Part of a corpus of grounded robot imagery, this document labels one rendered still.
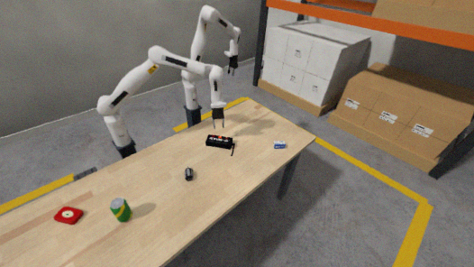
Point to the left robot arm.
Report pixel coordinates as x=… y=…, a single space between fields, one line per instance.
x=207 y=15

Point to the green drink can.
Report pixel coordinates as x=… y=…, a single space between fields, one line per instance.
x=121 y=209

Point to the red mint tin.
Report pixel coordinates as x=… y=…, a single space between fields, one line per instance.
x=68 y=215

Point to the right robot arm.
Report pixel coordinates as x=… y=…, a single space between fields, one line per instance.
x=109 y=106

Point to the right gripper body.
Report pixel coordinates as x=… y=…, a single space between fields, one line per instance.
x=217 y=105

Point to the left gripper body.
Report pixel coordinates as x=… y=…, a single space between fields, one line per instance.
x=233 y=57

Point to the black power strip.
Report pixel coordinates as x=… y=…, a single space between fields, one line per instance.
x=219 y=142

